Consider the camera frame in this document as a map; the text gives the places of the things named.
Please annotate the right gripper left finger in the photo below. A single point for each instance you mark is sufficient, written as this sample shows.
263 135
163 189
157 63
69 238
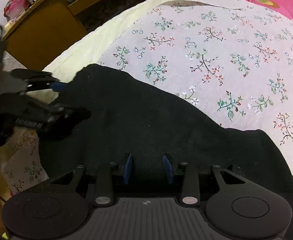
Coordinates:
108 181

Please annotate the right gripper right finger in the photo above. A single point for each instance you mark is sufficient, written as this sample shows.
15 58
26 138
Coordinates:
183 180

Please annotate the floral white bed sheet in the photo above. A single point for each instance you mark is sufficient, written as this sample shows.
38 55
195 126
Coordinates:
234 65

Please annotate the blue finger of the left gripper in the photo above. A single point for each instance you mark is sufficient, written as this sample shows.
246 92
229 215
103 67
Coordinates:
58 86

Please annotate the wooden desk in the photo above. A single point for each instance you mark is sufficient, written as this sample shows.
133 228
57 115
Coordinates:
45 30

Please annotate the black pants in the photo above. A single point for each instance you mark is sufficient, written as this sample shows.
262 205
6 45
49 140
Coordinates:
129 116

